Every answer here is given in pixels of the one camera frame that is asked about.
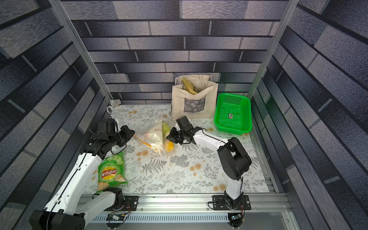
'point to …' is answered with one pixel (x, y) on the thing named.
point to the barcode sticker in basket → (230, 116)
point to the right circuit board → (235, 220)
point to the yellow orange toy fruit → (169, 145)
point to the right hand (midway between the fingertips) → (165, 136)
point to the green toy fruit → (166, 128)
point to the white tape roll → (109, 109)
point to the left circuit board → (114, 216)
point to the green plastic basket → (233, 113)
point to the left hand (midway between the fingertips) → (136, 129)
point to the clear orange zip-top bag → (141, 134)
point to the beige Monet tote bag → (193, 97)
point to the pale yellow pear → (155, 137)
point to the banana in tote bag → (188, 86)
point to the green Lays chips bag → (111, 171)
